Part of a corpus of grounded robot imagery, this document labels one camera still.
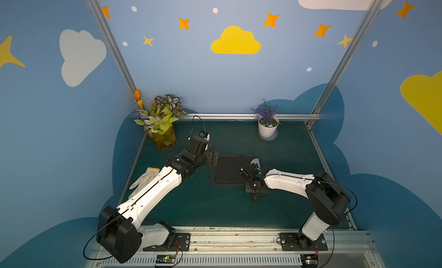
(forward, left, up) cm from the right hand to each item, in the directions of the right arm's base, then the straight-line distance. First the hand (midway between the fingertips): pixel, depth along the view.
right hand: (253, 186), depth 92 cm
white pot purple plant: (+37, -9, +14) cm, 40 cm away
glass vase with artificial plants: (+26, +53, +23) cm, 63 cm away
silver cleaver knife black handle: (+15, -2, -1) cm, 15 cm away
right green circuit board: (-31, -23, -2) cm, 39 cm away
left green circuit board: (-35, +38, -1) cm, 52 cm away
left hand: (+7, +23, +21) cm, 32 cm away
